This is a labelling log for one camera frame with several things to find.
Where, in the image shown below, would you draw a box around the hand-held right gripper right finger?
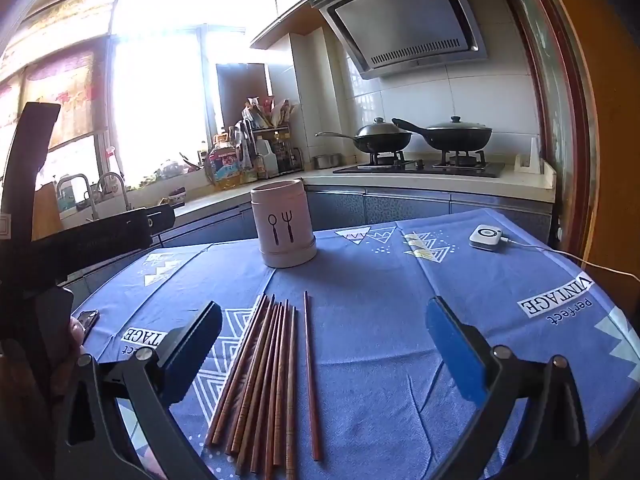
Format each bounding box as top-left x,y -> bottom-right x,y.
425,296 -> 591,480

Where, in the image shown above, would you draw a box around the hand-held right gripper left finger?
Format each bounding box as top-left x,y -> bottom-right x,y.
55,301 -> 223,480

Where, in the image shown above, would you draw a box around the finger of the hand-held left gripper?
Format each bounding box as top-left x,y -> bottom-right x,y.
0,101 -> 62,248
0,204 -> 177,282

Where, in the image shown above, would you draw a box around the row of wooden chopsticks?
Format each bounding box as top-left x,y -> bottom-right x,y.
205,294 -> 297,480

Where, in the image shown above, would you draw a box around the dark red chopstick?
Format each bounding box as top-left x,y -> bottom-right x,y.
303,291 -> 321,448

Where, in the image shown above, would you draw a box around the pink utensil holder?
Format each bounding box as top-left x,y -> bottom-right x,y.
250,178 -> 318,268

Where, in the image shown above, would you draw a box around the person's left hand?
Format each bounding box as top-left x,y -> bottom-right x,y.
30,316 -> 87,411

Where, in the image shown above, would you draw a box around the chrome faucet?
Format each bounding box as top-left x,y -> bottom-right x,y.
56,173 -> 94,222
97,171 -> 132,211

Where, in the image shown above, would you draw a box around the dark phone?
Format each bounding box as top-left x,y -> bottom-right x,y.
72,310 -> 101,346

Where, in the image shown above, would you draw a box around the patterned window blind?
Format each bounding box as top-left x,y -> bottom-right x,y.
0,0 -> 121,161

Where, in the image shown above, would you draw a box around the blue printed tablecloth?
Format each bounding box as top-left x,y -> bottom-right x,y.
70,208 -> 640,480

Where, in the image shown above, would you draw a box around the small white device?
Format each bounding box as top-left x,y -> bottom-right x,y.
469,224 -> 510,251

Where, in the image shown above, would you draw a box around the cooking oil bottle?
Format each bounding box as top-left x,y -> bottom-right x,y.
207,132 -> 251,191

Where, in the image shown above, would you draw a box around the black gas stove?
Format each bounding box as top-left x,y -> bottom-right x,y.
332,152 -> 506,178

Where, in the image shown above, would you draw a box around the bottles and bags on counter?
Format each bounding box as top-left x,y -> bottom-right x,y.
250,122 -> 306,180

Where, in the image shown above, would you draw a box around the bundle of packets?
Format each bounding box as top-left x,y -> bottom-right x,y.
241,94 -> 297,131

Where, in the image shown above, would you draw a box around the white board stand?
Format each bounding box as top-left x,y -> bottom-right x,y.
514,137 -> 546,175

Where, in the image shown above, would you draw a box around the black pan with lid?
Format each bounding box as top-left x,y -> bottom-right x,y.
391,116 -> 493,152

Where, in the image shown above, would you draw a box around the black wok with lid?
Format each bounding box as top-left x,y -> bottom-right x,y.
315,117 -> 413,155

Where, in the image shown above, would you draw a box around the glass door panel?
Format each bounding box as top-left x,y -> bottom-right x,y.
502,0 -> 576,241

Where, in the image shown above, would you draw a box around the steel range hood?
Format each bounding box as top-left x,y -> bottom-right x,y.
312,0 -> 488,81

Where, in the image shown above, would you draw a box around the white cable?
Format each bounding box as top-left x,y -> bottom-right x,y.
505,238 -> 640,283

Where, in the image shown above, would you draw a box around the red wooden door frame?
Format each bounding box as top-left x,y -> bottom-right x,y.
500,0 -> 640,281

